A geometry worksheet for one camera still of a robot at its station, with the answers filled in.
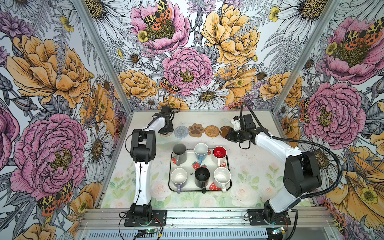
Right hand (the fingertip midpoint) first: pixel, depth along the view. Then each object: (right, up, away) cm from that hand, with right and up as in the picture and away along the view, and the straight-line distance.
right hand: (225, 140), depth 90 cm
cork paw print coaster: (-18, +5, +20) cm, 27 cm away
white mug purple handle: (-27, -20, -3) cm, 34 cm away
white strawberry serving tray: (-21, -15, +2) cm, 26 cm away
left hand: (-38, +3, +17) cm, 42 cm away
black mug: (-14, -21, -5) cm, 26 cm away
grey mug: (-27, -7, +1) cm, 28 cm away
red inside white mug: (-3, -8, +4) cm, 10 cm away
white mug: (-3, -20, -2) cm, 20 cm away
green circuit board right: (+22, -40, -18) cm, 49 cm away
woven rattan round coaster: (-6, +5, +19) cm, 20 cm away
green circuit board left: (-39, -40, -18) cm, 59 cm away
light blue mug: (-14, -6, +3) cm, 16 cm away
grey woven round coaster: (-28, +4, +19) cm, 34 cm away
